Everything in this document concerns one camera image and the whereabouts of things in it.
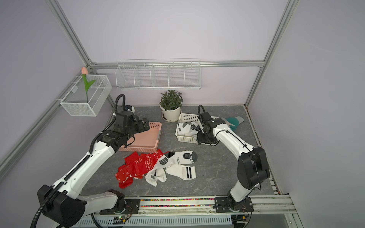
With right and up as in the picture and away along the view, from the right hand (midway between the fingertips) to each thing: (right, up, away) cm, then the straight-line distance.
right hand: (204, 140), depth 87 cm
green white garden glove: (+26, +11, +21) cm, 36 cm away
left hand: (-36, +11, -9) cm, 38 cm away
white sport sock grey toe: (-28, -19, -4) cm, 34 cm away
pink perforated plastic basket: (-38, -2, +9) cm, 39 cm away
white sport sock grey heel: (-12, +7, +9) cm, 17 cm away
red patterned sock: (-38, -15, 0) cm, 41 cm away
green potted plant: (-22, +26, +12) cm, 36 cm away
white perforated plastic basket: (-2, -1, -8) cm, 9 cm away
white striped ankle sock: (-12, -19, -3) cm, 23 cm away
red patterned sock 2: (-46, -19, -5) cm, 50 cm away
